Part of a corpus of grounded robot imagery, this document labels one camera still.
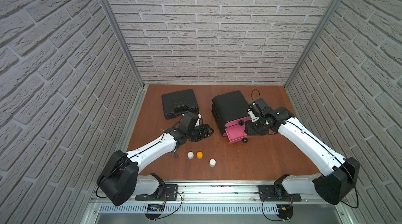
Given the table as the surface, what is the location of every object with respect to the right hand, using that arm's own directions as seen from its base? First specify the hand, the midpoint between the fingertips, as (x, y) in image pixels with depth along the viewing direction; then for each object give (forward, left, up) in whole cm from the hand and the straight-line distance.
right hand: (250, 130), depth 78 cm
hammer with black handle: (-4, +41, -15) cm, 44 cm away
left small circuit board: (-28, +49, -18) cm, 59 cm away
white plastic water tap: (-1, +26, +11) cm, 29 cm away
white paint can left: (-6, +32, -13) cm, 35 cm away
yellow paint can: (-6, +27, -14) cm, 31 cm away
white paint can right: (-10, +20, -14) cm, 26 cm away
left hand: (+5, +21, -3) cm, 22 cm away
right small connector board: (-33, -12, -16) cm, 39 cm away
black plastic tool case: (+29, +41, -11) cm, 52 cm away
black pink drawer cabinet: (+13, +8, -2) cm, 16 cm away
